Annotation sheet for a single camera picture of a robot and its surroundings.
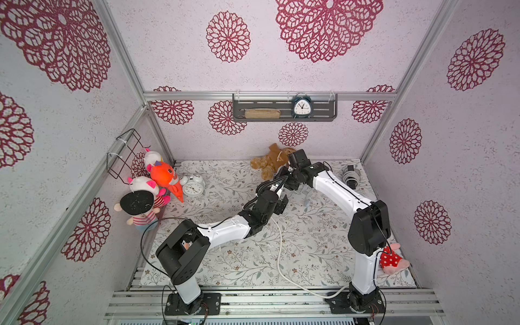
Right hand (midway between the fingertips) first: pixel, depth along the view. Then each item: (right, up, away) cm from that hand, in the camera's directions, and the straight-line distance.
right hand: (275, 176), depth 89 cm
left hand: (+1, -7, -2) cm, 7 cm away
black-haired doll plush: (-52, -11, -13) cm, 55 cm away
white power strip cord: (+6, -41, -11) cm, 43 cm away
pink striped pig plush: (-54, -3, -6) cm, 55 cm away
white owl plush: (-58, +9, +6) cm, 59 cm away
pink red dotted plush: (+45, -33, -10) cm, 57 cm away
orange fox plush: (-48, +1, -2) cm, 48 cm away
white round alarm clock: (-39, -4, +10) cm, 41 cm away
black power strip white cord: (+41, 0, +16) cm, 44 cm away
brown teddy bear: (-1, +8, +20) cm, 22 cm away
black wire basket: (-59, +5, -14) cm, 61 cm away
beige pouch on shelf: (-6, +28, -1) cm, 29 cm away
